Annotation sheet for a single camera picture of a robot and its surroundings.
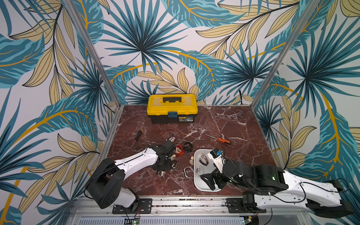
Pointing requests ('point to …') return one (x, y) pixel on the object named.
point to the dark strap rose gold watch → (201, 161)
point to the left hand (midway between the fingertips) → (163, 169)
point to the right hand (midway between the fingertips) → (207, 172)
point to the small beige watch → (191, 161)
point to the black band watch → (188, 146)
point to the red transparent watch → (179, 150)
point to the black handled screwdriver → (138, 135)
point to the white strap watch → (185, 175)
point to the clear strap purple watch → (199, 170)
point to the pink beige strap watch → (172, 138)
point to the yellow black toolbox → (172, 108)
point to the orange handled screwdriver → (220, 139)
